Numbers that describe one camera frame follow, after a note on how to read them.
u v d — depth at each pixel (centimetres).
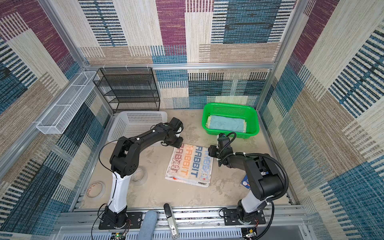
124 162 55
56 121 70
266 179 47
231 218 73
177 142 89
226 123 105
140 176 83
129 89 109
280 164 44
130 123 111
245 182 83
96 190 85
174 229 68
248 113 112
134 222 73
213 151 86
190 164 91
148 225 69
